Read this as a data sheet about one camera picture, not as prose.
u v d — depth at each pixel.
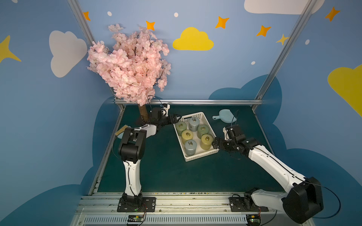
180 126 0.98
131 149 0.56
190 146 0.88
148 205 0.75
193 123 1.01
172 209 0.74
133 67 0.72
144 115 1.04
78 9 0.70
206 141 0.90
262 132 1.10
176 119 0.91
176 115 0.91
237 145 0.61
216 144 0.75
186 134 0.93
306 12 0.71
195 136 1.02
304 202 0.40
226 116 1.17
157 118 0.83
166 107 0.94
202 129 0.96
